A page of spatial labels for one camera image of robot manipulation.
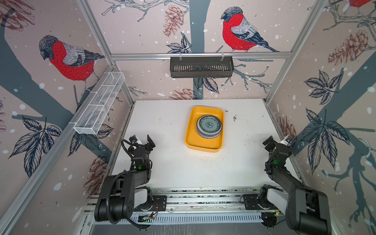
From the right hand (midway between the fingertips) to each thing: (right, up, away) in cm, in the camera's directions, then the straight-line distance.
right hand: (277, 138), depth 86 cm
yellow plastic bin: (-51, -4, +13) cm, 53 cm away
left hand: (-81, +2, +1) cm, 81 cm away
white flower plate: (-41, 0, +10) cm, 42 cm away
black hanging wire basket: (-46, +49, +18) cm, 70 cm away
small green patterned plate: (-39, +7, +15) cm, 42 cm away
